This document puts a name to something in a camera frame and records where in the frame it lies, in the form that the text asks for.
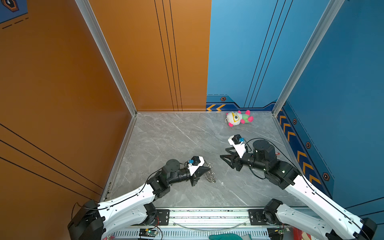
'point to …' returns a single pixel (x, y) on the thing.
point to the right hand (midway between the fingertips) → (222, 153)
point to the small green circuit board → (147, 232)
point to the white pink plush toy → (234, 118)
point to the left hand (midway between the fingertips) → (209, 168)
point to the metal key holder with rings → (210, 175)
